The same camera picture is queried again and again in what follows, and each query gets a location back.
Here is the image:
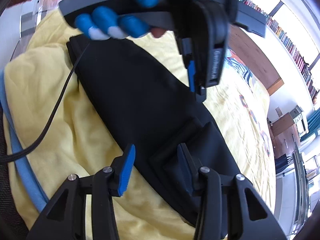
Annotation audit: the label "wooden headboard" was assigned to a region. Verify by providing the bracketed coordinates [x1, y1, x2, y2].
[229, 25, 285, 95]

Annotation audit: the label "black cable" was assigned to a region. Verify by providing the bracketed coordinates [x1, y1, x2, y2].
[0, 41, 92, 163]

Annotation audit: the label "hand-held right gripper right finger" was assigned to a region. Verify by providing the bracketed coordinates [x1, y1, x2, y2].
[176, 143, 288, 240]

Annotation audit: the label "white printer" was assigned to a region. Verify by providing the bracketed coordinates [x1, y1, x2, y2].
[290, 105, 309, 135]

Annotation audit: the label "black pants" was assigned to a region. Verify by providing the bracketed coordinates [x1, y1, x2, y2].
[66, 34, 237, 227]

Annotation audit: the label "black fabric chair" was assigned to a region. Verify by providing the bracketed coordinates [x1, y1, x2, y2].
[0, 105, 29, 240]

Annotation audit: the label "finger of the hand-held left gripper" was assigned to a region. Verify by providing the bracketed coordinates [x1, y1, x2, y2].
[179, 37, 227, 103]

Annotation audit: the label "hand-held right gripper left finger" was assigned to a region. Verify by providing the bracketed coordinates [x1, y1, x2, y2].
[25, 144, 137, 240]

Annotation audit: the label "row of books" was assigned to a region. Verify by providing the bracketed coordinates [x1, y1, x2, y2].
[235, 0, 320, 103]

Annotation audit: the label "black bag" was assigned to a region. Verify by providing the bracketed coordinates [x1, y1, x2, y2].
[274, 154, 294, 174]

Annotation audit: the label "yellow printed blanket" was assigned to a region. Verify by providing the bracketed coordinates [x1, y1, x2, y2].
[4, 10, 277, 240]

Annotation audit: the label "teal curtain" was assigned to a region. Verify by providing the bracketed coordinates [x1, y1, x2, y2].
[300, 110, 320, 142]

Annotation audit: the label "white wardrobe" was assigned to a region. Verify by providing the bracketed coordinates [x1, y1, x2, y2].
[5, 0, 60, 40]

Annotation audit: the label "wooden dresser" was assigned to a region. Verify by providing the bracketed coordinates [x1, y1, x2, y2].
[271, 114, 302, 160]

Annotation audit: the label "person's left hand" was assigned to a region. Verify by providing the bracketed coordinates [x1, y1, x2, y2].
[57, 0, 165, 40]

